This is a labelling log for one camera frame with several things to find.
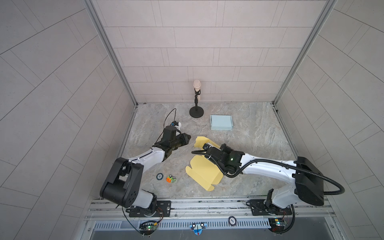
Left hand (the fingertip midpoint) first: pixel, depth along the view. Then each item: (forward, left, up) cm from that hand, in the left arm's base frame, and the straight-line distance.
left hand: (194, 135), depth 87 cm
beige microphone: (+26, -1, +16) cm, 31 cm away
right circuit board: (-42, -39, -8) cm, 58 cm away
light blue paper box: (+15, -17, -7) cm, 24 cm away
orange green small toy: (-23, +12, -7) cm, 27 cm away
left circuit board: (-43, +19, -6) cm, 48 cm away
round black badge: (-41, -18, -8) cm, 45 cm away
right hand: (-9, -15, -1) cm, 18 cm away
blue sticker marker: (-43, -2, -7) cm, 44 cm away
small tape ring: (-21, +19, -8) cm, 30 cm away
